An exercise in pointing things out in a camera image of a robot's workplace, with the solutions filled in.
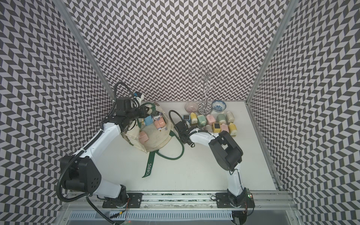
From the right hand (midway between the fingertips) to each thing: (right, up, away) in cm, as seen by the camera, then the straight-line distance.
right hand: (198, 133), depth 95 cm
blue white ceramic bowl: (+18, +20, +17) cm, 31 cm away
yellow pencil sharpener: (+23, +3, -1) cm, 24 cm away
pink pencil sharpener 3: (-36, -2, -5) cm, 37 cm away
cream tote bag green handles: (-35, 0, +4) cm, 35 cm away
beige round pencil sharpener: (+7, +4, -2) cm, 8 cm away
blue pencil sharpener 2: (-36, +9, +5) cm, 37 cm away
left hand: (-31, +16, -11) cm, 37 cm away
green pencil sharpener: (+16, +11, +4) cm, 20 cm away
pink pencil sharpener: (+9, +9, +3) cm, 13 cm away
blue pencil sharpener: (-8, +11, +4) cm, 14 cm away
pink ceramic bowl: (-4, +19, +17) cm, 26 cm away
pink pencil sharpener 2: (+17, +4, -1) cm, 18 cm away
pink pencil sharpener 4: (-27, +7, +4) cm, 28 cm away
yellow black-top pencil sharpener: (+12, +4, -1) cm, 13 cm away
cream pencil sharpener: (+23, +11, +4) cm, 25 cm away
